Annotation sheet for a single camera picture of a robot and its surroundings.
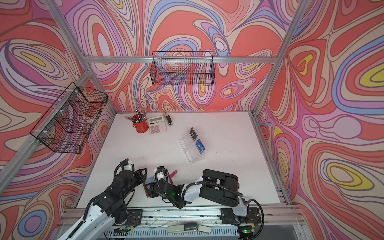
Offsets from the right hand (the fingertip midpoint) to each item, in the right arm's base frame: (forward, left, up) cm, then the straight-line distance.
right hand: (149, 189), depth 80 cm
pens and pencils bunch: (+48, +13, +8) cm, 50 cm away
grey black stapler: (+50, -6, +2) cm, 50 cm away
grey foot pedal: (-18, -21, +3) cm, 28 cm away
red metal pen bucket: (+43, +12, +2) cm, 45 cm away
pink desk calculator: (+45, +1, +1) cm, 45 cm away
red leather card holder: (+5, +1, -1) cm, 5 cm away
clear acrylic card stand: (+23, -25, +2) cm, 34 cm away
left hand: (+9, +1, +5) cm, 10 cm away
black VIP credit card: (+32, -25, +7) cm, 41 cm away
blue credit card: (+23, -29, +6) cm, 37 cm away
